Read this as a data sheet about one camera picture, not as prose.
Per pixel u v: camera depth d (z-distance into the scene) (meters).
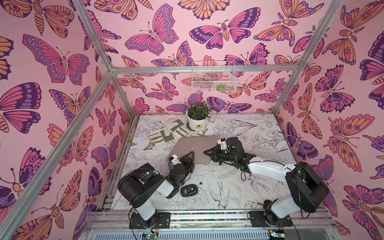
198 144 1.09
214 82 1.06
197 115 0.97
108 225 0.73
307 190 0.44
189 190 0.81
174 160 0.83
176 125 1.10
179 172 0.66
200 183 0.85
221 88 1.07
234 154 0.67
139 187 0.47
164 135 1.08
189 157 0.82
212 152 0.77
